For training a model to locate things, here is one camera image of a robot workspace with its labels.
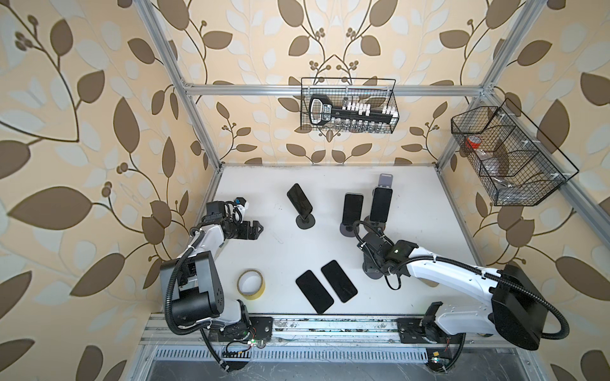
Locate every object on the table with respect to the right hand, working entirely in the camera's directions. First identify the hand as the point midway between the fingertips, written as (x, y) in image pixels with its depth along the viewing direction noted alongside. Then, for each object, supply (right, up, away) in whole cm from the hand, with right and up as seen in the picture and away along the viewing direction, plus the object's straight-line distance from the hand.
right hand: (373, 262), depth 85 cm
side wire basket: (+41, +35, -11) cm, 55 cm away
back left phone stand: (-25, +12, +15) cm, 32 cm away
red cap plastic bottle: (+39, +44, +4) cm, 59 cm away
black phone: (-13, -6, -2) cm, 14 cm away
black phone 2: (-21, -10, -2) cm, 24 cm away
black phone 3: (-27, +22, +7) cm, 36 cm away
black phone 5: (+4, +20, +6) cm, 22 cm away
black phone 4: (-7, +19, +4) cm, 21 cm away
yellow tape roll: (-44, -8, -1) cm, 45 cm away
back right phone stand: (+3, +12, +13) cm, 18 cm away
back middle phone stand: (-7, +9, +14) cm, 18 cm away
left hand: (-48, +13, +6) cm, 50 cm away
